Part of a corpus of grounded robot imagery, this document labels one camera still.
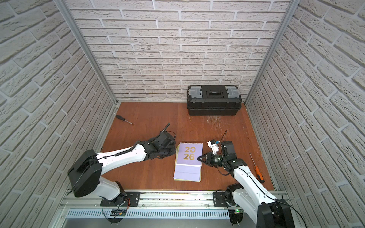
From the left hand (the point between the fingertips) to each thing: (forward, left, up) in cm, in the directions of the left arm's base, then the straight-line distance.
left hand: (179, 148), depth 84 cm
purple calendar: (-9, -6, +1) cm, 10 cm away
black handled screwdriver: (+29, +45, -8) cm, 54 cm away
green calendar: (-16, 0, -7) cm, 17 cm away
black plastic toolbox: (+35, -24, +8) cm, 43 cm away
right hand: (-7, -12, +1) cm, 14 cm away
